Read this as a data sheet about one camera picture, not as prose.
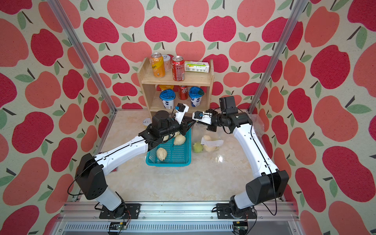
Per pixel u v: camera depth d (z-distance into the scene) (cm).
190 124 71
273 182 40
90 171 48
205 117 62
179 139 94
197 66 79
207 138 98
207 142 85
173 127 65
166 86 93
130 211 75
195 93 88
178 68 69
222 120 57
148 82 77
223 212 73
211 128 66
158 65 73
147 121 107
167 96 88
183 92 93
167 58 80
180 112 64
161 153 89
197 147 91
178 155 96
